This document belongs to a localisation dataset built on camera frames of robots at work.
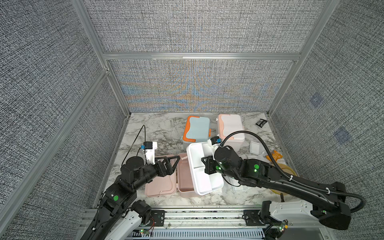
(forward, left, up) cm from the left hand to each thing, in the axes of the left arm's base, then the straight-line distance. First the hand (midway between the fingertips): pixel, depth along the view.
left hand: (176, 157), depth 64 cm
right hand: (+1, -11, -2) cm, 11 cm away
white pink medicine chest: (+28, -31, -13) cm, 44 cm away
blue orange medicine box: (+25, -11, -14) cm, 31 cm away
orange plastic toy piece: (+13, -61, -27) cm, 68 cm away
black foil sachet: (+40, -61, -27) cm, 78 cm away
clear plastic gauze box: (+20, -51, -30) cm, 62 cm away
